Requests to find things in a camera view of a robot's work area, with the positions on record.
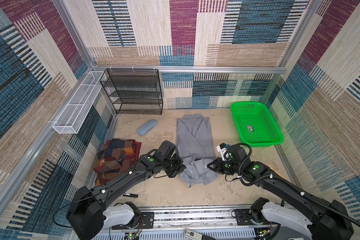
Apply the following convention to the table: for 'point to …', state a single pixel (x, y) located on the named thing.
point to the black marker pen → (130, 195)
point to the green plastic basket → (255, 126)
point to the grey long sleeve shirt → (195, 146)
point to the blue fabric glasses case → (147, 127)
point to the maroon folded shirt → (116, 157)
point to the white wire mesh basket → (71, 119)
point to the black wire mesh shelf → (133, 91)
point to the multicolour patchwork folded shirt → (116, 156)
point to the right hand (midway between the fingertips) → (208, 169)
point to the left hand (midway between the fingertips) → (189, 164)
